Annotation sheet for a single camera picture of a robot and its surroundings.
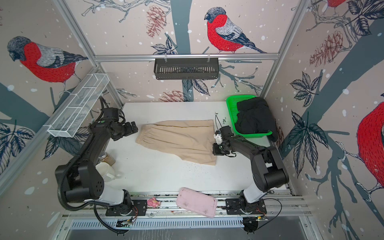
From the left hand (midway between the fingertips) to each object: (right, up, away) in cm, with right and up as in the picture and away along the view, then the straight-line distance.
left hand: (129, 130), depth 85 cm
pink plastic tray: (+40, -35, -11) cm, 54 cm away
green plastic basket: (+67, +20, +29) cm, 76 cm away
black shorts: (+80, +8, +16) cm, 82 cm away
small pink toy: (+18, -35, -12) cm, 41 cm away
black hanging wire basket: (+20, +42, +21) cm, 51 cm away
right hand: (+51, -15, +6) cm, 53 cm away
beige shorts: (+36, -8, +12) cm, 39 cm away
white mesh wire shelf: (-24, +12, -9) cm, 28 cm away
